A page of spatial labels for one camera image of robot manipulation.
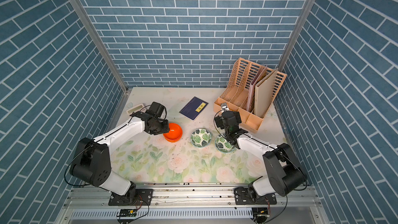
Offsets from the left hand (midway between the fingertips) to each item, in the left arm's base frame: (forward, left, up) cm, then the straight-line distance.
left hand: (170, 129), depth 89 cm
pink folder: (+14, -47, +10) cm, 50 cm away
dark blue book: (+22, -12, -7) cm, 26 cm away
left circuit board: (-38, +16, -11) cm, 43 cm away
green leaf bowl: (-2, -17, -7) cm, 19 cm away
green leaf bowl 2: (-6, -31, -7) cm, 32 cm away
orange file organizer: (+35, -43, -9) cm, 57 cm away
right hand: (+8, -33, +5) cm, 35 cm away
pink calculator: (+19, +25, -5) cm, 32 cm away
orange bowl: (-2, -2, -3) cm, 4 cm away
